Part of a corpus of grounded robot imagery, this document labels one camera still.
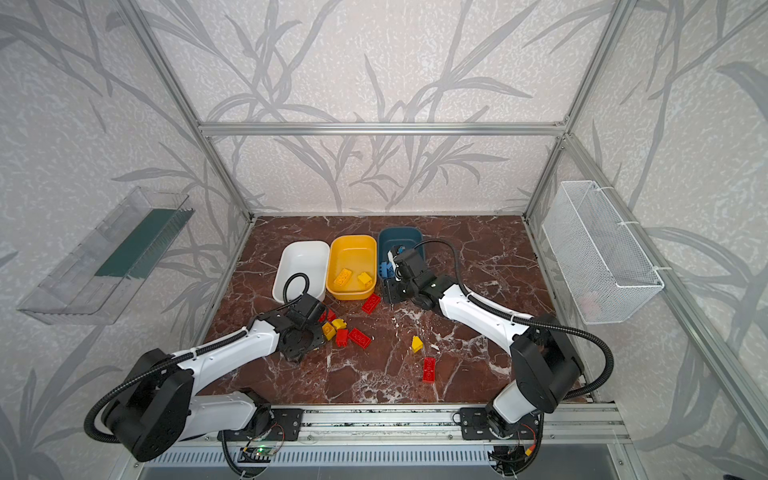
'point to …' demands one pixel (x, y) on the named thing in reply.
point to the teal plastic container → (409, 237)
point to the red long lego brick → (360, 338)
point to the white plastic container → (311, 258)
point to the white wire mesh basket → (605, 273)
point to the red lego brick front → (429, 370)
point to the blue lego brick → (386, 270)
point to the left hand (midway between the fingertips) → (323, 332)
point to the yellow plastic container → (351, 267)
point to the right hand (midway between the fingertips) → (389, 277)
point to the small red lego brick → (342, 338)
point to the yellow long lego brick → (342, 277)
